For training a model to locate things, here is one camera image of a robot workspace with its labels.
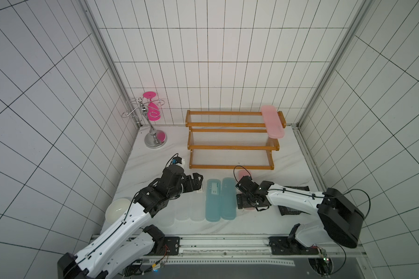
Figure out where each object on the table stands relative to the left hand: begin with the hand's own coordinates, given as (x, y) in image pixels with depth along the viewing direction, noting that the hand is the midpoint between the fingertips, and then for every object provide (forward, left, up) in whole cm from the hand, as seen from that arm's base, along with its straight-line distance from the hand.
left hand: (192, 182), depth 76 cm
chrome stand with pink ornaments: (+38, +27, +11) cm, 48 cm away
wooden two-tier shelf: (+32, -19, -9) cm, 39 cm away
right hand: (-3, -24, -17) cm, 29 cm away
